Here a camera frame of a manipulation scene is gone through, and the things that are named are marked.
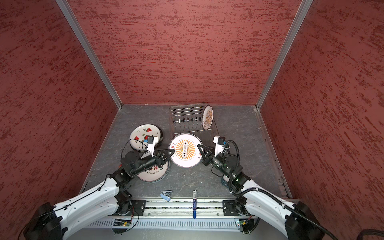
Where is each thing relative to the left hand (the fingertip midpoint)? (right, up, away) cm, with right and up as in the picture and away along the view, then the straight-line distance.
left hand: (174, 153), depth 73 cm
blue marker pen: (+10, -28, +1) cm, 30 cm away
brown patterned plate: (+6, 0, 0) cm, 6 cm away
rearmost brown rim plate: (+19, +18, +30) cm, 40 cm away
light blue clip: (-5, -24, +4) cm, 25 cm away
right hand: (+11, +3, -1) cm, 12 cm away
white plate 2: (-13, -14, +12) cm, 23 cm away
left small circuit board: (-27, -35, 0) cm, 44 cm away
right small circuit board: (+36, -35, -2) cm, 50 cm away
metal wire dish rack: (+8, +18, +28) cm, 34 cm away
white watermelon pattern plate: (-29, +6, +27) cm, 40 cm away
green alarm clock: (+26, -17, +6) cm, 32 cm away
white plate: (-9, -17, +8) cm, 21 cm away
